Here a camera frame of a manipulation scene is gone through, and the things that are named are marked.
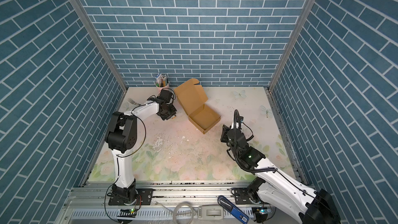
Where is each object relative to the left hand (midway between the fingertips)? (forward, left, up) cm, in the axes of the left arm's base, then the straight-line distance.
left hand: (175, 113), depth 102 cm
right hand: (-18, -29, +14) cm, 37 cm away
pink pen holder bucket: (+17, +13, +5) cm, 22 cm away
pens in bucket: (+19, +10, +12) cm, 24 cm away
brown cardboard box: (+7, -11, +7) cm, 15 cm away
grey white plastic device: (-54, -21, -2) cm, 58 cm away
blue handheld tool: (-55, -34, -4) cm, 65 cm away
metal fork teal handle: (+13, +32, -4) cm, 35 cm away
